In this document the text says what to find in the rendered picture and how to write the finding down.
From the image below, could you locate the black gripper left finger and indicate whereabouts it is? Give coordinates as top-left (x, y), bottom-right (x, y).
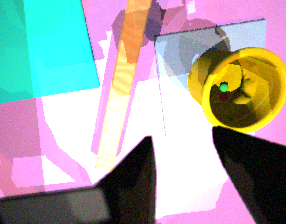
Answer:
top-left (0, 135), bottom-right (157, 224)

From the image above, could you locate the orange flat bar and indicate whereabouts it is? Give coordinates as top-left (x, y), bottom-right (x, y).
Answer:
top-left (95, 0), bottom-right (152, 171)

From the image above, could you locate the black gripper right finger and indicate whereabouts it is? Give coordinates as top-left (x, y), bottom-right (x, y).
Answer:
top-left (212, 125), bottom-right (286, 224)

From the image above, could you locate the yellow cup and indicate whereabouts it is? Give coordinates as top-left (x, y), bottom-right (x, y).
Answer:
top-left (188, 47), bottom-right (286, 133)

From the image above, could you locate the green marble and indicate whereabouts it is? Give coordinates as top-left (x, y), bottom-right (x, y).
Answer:
top-left (219, 83), bottom-right (229, 92)

